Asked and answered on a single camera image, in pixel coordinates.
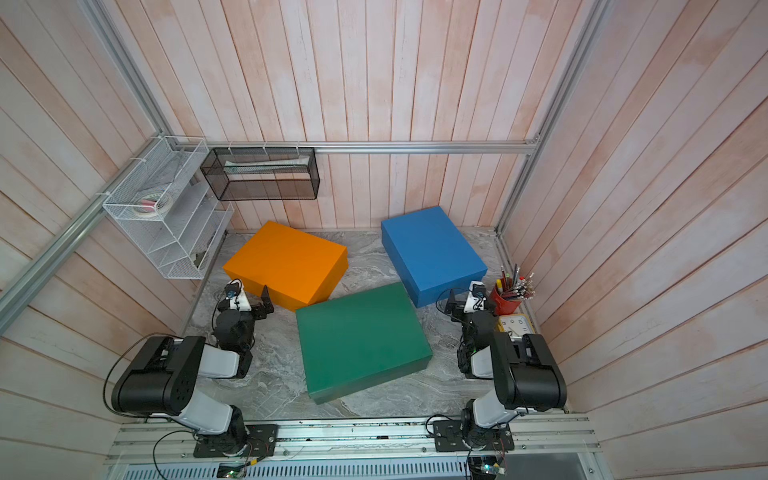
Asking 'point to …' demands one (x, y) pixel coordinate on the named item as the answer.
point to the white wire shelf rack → (177, 225)
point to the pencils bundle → (515, 287)
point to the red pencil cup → (502, 306)
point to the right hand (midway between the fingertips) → (468, 288)
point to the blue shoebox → (432, 256)
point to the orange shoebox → (297, 268)
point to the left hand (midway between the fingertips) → (253, 290)
